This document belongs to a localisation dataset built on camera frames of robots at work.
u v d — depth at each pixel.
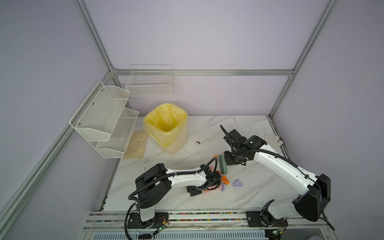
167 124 1.03
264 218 0.65
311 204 0.39
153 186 0.45
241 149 0.54
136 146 1.01
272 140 1.07
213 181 0.61
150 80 0.96
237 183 0.84
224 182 0.85
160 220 0.73
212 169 0.77
